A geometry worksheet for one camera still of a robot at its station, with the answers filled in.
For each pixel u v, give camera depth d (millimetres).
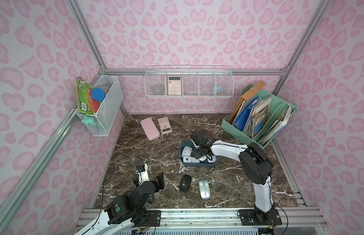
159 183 677
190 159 900
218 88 1001
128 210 531
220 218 750
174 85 941
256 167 513
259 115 902
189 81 979
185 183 827
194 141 784
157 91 935
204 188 861
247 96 836
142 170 640
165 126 1103
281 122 809
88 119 643
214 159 925
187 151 949
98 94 756
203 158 903
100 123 726
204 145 715
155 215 738
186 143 962
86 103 702
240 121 979
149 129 1112
